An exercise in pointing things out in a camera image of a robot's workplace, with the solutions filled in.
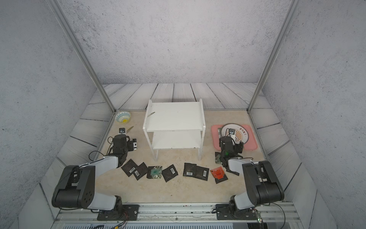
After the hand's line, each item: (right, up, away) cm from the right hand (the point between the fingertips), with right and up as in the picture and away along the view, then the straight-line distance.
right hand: (234, 139), depth 91 cm
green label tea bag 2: (-10, -12, +2) cm, 16 cm away
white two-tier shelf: (-36, +9, -22) cm, 43 cm away
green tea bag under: (-12, -23, -8) cm, 27 cm away
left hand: (-68, -1, +2) cm, 68 cm away
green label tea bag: (-49, -20, -4) cm, 53 cm away
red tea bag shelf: (-12, -20, -4) cm, 23 cm away
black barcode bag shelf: (-58, -19, -4) cm, 62 cm away
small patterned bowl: (-82, +14, +24) cm, 86 cm away
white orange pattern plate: (+10, +3, +13) cm, 17 cm away
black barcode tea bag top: (-41, -20, -4) cm, 45 cm away
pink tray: (+15, -4, +9) cm, 17 cm away
